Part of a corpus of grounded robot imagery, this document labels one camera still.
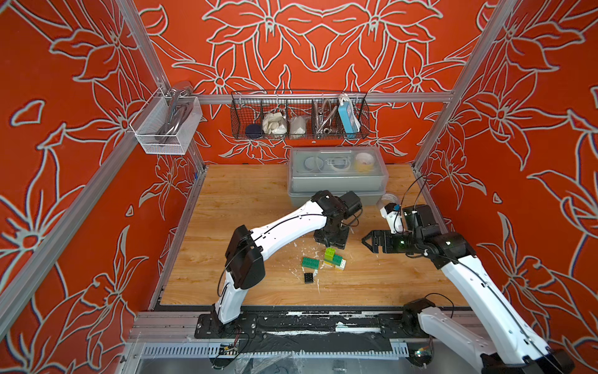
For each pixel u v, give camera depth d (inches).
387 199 40.7
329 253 31.3
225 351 28.1
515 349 14.7
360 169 36.5
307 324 29.2
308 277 32.0
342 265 32.5
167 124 32.4
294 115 39.4
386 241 24.9
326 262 33.1
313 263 33.6
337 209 21.4
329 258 31.5
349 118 34.2
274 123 36.1
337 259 32.2
